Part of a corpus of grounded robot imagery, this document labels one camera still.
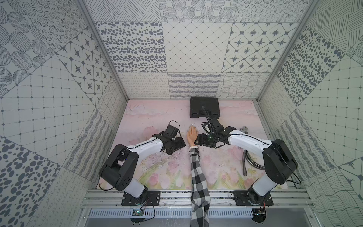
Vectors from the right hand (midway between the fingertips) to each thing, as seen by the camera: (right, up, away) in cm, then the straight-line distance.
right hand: (199, 144), depth 87 cm
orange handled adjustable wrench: (+34, +8, +14) cm, 38 cm away
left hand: (-9, -2, +1) cm, 9 cm away
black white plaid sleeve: (-1, -23, -18) cm, 29 cm away
